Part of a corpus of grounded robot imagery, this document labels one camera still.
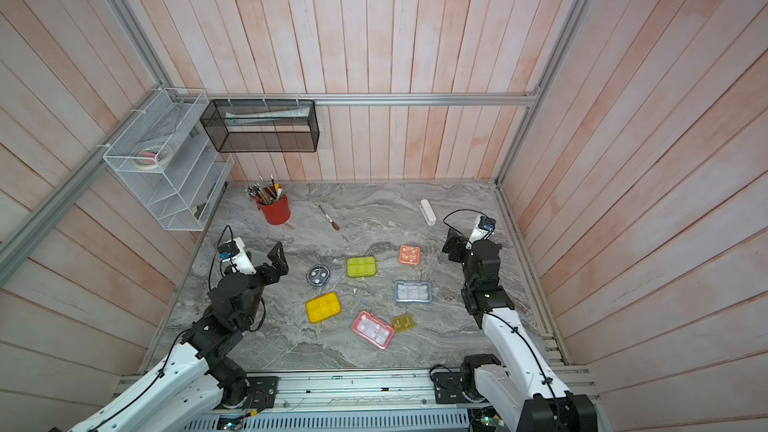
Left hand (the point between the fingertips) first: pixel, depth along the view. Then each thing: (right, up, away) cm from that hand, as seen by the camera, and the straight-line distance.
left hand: (269, 251), depth 77 cm
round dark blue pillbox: (+10, -10, +16) cm, 21 cm away
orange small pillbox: (+39, -4, +21) cm, 45 cm away
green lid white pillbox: (+23, -8, +18) cm, 31 cm away
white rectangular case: (+47, +10, +30) cm, 57 cm away
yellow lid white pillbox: (+12, -18, +11) cm, 25 cm away
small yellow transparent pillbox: (+36, -22, +6) cm, 43 cm away
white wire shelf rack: (-23, +15, +1) cm, 28 cm away
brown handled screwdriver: (+12, +6, +30) cm, 33 cm away
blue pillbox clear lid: (+39, -14, +13) cm, 44 cm away
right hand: (+53, +5, +5) cm, 54 cm away
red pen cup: (-7, +10, +28) cm, 30 cm away
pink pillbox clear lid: (+27, -23, +6) cm, 36 cm away
